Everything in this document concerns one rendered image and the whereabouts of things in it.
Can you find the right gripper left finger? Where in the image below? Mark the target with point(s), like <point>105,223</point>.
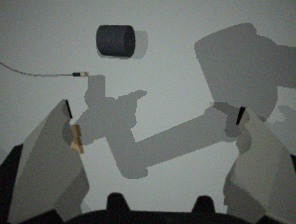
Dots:
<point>43,180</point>

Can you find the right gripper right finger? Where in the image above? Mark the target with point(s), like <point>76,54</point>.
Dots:
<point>261,185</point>

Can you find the black and white cable plug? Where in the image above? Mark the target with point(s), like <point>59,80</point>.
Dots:
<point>82,74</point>

